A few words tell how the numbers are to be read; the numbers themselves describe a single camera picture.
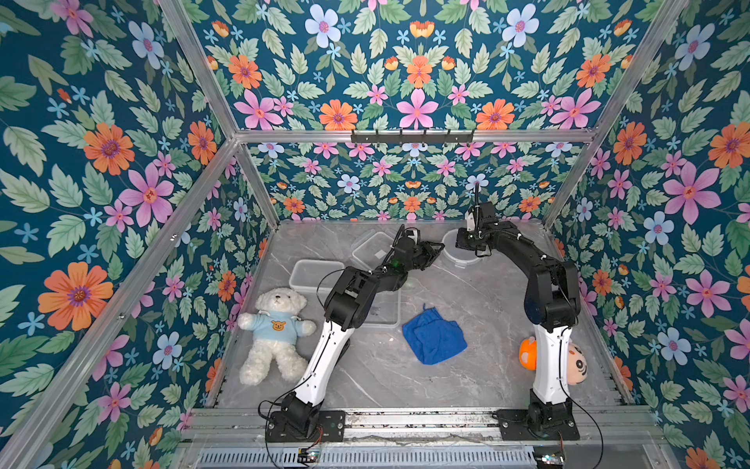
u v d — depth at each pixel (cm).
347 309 65
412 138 92
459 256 98
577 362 76
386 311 97
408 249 87
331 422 74
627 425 75
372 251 111
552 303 58
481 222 82
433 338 87
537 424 66
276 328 83
